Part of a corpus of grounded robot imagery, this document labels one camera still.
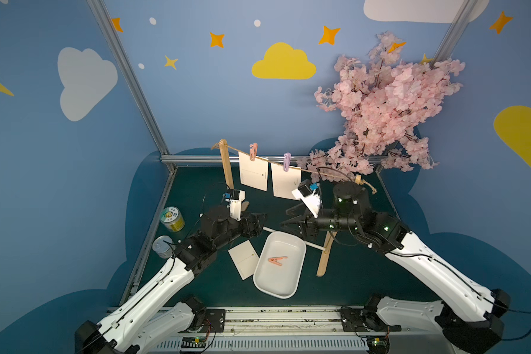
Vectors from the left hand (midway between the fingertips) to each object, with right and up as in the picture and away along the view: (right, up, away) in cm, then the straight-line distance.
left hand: (260, 211), depth 71 cm
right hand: (+9, 0, -10) cm, 13 cm away
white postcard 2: (-7, -22, +19) cm, 30 cm away
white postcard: (-2, +12, -1) cm, 13 cm away
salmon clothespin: (+5, -21, +16) cm, 27 cm away
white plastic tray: (+5, -28, +11) cm, 30 cm away
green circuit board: (-22, -44, +1) cm, 50 cm away
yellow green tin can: (-38, -5, +19) cm, 43 cm away
